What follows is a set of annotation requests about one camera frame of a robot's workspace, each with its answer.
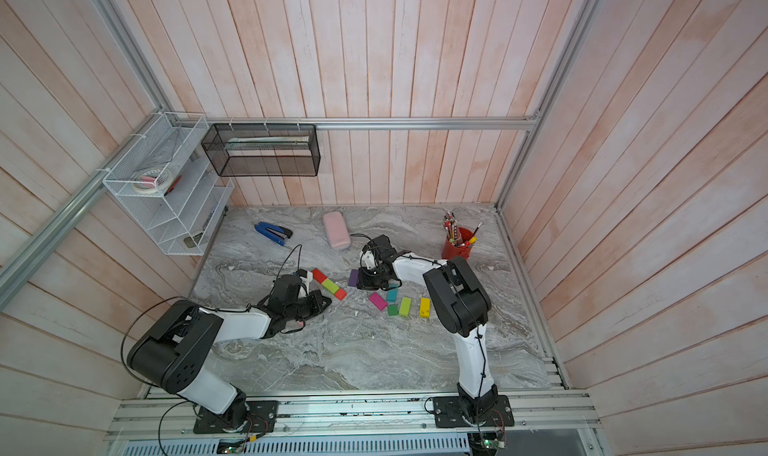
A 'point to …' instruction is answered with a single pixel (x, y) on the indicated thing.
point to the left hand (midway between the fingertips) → (332, 303)
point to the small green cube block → (393, 310)
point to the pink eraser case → (337, 230)
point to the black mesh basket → (263, 149)
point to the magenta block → (378, 301)
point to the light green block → (405, 306)
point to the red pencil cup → (451, 250)
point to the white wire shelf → (182, 215)
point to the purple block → (353, 278)
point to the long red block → (319, 276)
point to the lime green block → (330, 286)
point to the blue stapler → (273, 233)
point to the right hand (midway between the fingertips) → (357, 284)
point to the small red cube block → (340, 294)
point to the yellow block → (425, 307)
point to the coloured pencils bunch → (453, 232)
